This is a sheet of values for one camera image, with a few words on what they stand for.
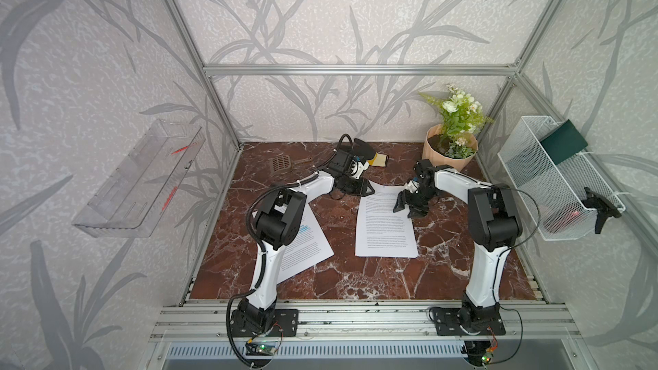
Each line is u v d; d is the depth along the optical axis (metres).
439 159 0.94
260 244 0.57
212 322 0.75
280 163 1.12
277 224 0.57
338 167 0.82
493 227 0.54
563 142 0.74
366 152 1.18
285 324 0.74
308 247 0.89
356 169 0.87
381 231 0.94
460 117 0.89
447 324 0.73
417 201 0.86
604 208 0.55
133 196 0.67
